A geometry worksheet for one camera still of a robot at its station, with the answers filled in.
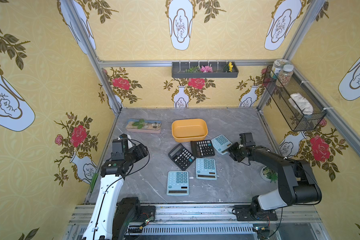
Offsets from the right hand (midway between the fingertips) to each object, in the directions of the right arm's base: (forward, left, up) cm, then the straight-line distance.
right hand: (229, 148), depth 95 cm
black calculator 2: (-7, +30, -1) cm, 31 cm away
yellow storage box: (+14, +29, -2) cm, 32 cm away
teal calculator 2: (-14, +16, -1) cm, 21 cm away
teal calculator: (+4, +4, -1) cm, 6 cm away
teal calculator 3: (-23, +31, 0) cm, 39 cm away
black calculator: (-1, +17, 0) cm, 17 cm away
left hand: (-11, +54, +14) cm, 57 cm away
